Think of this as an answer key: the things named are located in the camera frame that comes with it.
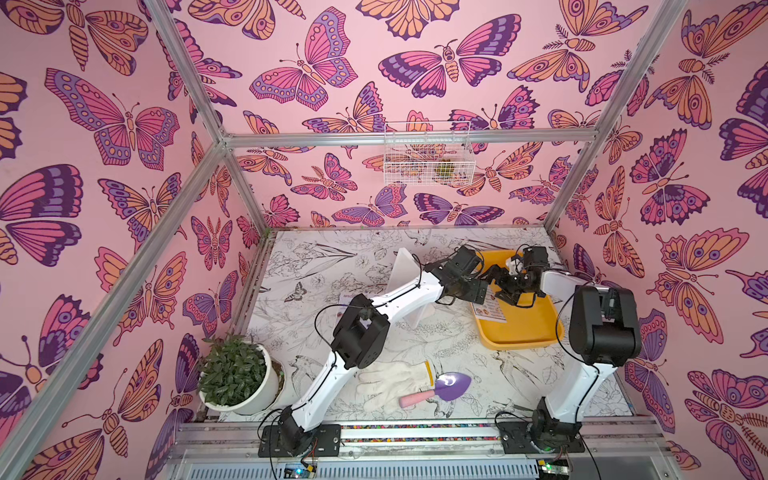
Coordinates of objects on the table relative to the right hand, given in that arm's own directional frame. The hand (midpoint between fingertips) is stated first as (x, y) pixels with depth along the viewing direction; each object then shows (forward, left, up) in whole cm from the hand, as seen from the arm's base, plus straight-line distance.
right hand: (490, 283), depth 99 cm
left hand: (-7, +6, +5) cm, 10 cm away
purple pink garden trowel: (-32, +16, -4) cm, 36 cm away
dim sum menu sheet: (-9, +1, -1) cm, 9 cm away
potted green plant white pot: (-36, +67, +14) cm, 77 cm away
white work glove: (-32, +35, -4) cm, 48 cm away
